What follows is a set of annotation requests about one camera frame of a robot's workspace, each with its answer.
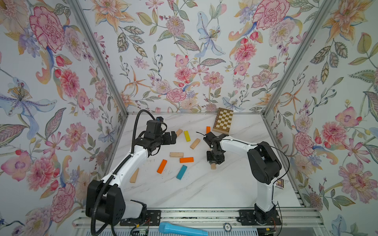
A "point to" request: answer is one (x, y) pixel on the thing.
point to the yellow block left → (187, 136)
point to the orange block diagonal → (162, 166)
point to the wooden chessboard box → (223, 120)
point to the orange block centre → (186, 160)
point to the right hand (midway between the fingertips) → (211, 160)
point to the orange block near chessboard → (208, 129)
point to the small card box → (280, 183)
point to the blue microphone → (168, 229)
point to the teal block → (181, 172)
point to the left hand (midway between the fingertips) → (172, 134)
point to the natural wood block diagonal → (194, 144)
